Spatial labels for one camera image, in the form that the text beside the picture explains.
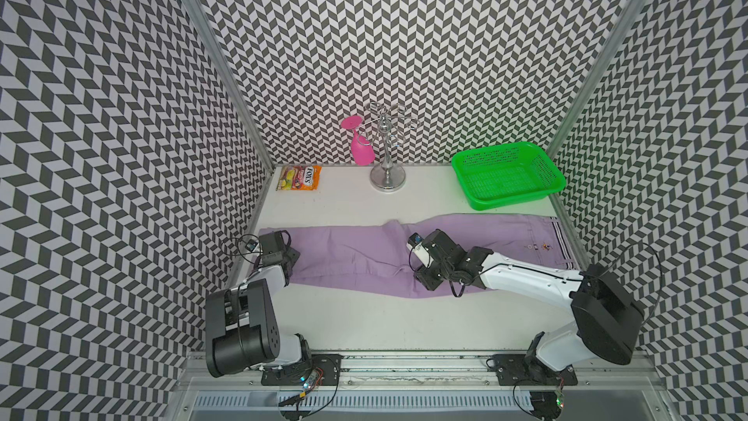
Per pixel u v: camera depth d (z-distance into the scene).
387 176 1.15
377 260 0.96
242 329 0.43
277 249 0.72
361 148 1.03
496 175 1.16
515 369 0.73
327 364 0.73
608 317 0.43
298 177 1.12
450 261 0.64
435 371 0.75
